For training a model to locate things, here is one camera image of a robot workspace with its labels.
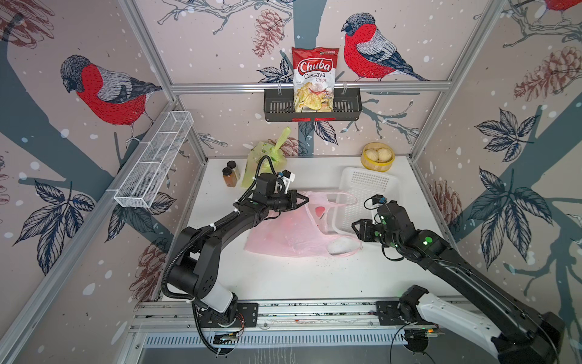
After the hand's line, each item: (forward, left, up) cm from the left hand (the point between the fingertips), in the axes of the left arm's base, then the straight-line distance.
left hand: (312, 197), depth 82 cm
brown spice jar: (+20, +38, -12) cm, 44 cm away
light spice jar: (+26, +37, -10) cm, 46 cm away
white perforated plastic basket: (+18, -26, -15) cm, 35 cm away
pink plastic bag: (-8, +3, -12) cm, 15 cm away
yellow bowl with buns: (+36, -37, -16) cm, 54 cm away
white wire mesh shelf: (-5, +57, +12) cm, 58 cm away
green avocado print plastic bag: (+25, +21, +1) cm, 33 cm away
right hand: (-10, -15, -2) cm, 18 cm away
